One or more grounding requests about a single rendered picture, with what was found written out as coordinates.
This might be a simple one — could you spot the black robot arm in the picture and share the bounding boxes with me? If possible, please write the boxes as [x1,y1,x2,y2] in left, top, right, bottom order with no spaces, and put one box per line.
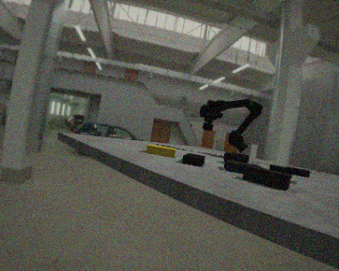
[200,98,262,153]

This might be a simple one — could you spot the beige square tile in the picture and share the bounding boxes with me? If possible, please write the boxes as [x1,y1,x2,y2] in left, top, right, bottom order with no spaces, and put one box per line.
[290,178,298,184]

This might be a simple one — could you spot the yellow box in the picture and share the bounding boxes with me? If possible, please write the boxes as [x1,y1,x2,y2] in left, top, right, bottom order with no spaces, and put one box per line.
[146,145,177,158]

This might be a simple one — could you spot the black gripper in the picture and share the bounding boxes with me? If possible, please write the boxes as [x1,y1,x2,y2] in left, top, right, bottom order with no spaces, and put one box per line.
[203,100,218,131]

